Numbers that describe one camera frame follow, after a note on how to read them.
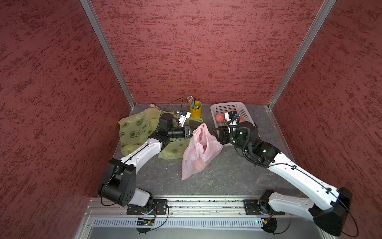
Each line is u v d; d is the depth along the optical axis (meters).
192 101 1.03
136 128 1.01
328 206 0.39
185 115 0.74
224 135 0.60
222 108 1.10
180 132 0.71
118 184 0.43
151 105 1.21
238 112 1.10
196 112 1.07
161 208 0.74
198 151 0.69
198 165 0.83
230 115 0.61
